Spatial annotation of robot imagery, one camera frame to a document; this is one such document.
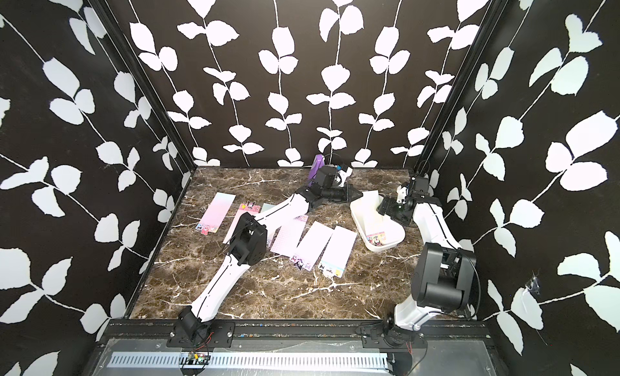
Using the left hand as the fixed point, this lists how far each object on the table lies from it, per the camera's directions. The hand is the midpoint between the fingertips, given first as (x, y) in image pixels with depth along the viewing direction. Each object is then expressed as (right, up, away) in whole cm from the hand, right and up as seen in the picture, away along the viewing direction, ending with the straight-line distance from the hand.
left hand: (366, 192), depth 90 cm
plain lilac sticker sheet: (-21, -22, +4) cm, 31 cm away
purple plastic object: (-18, +13, +9) cm, 24 cm away
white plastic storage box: (+4, -15, +5) cm, 16 cm away
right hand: (+7, -5, 0) cm, 9 cm away
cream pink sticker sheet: (+5, -18, +3) cm, 19 cm away
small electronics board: (-55, -49, -20) cm, 76 cm away
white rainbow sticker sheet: (-12, -26, +1) cm, 29 cm away
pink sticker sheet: (-65, -10, +15) cm, 67 cm away
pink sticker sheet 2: (-49, -7, +17) cm, 52 cm away
